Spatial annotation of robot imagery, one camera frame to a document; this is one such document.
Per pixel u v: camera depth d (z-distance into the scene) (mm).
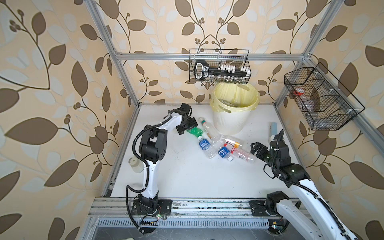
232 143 935
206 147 912
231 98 1048
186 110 838
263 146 691
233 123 918
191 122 921
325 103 733
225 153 886
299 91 806
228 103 1006
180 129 914
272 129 1001
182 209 753
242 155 869
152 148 564
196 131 982
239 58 909
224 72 831
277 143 600
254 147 738
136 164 770
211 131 1019
